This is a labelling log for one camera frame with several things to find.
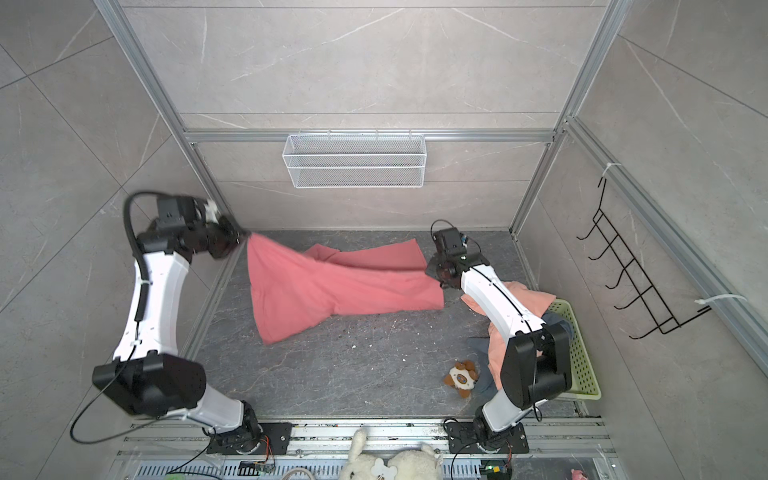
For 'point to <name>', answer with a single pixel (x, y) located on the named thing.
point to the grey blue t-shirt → (486, 386)
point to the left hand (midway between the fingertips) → (248, 224)
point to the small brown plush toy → (463, 377)
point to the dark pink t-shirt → (291, 288)
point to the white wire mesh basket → (354, 161)
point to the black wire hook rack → (648, 292)
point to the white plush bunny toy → (422, 464)
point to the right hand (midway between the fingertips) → (436, 266)
